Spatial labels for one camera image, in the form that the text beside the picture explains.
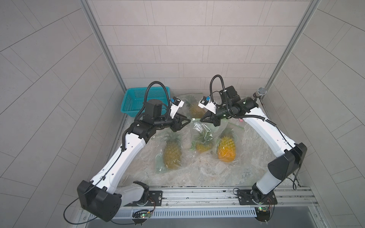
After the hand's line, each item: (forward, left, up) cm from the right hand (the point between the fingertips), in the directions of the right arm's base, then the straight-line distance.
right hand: (202, 118), depth 72 cm
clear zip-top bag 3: (+22, +10, -18) cm, 30 cm away
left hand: (-2, +7, +3) cm, 8 cm away
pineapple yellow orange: (-10, +1, -9) cm, 14 cm away
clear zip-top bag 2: (+6, +10, -25) cm, 28 cm away
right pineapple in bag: (-9, -13, -17) cm, 23 cm away
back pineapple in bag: (+18, +2, -15) cm, 24 cm away
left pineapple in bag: (-9, +17, -17) cm, 25 cm away
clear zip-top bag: (-5, +2, -1) cm, 6 cm away
